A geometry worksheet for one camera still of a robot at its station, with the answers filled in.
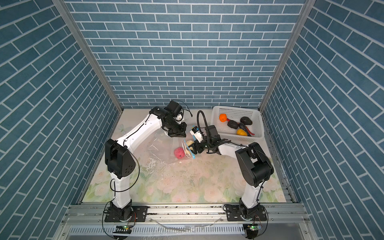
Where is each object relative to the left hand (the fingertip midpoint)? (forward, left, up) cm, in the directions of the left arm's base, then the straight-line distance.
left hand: (187, 135), depth 85 cm
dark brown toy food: (+18, -32, -12) cm, 39 cm away
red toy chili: (+17, -41, -13) cm, 47 cm away
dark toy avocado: (+21, -42, -11) cm, 48 cm away
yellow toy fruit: (+9, -36, -10) cm, 38 cm away
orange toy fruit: (+23, -25, -10) cm, 35 cm away
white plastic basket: (+27, -36, -11) cm, 46 cm away
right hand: (-1, -1, -9) cm, 9 cm away
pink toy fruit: (-6, +5, -10) cm, 13 cm away
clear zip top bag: (0, +12, -16) cm, 20 cm away
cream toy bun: (-1, -1, -6) cm, 6 cm away
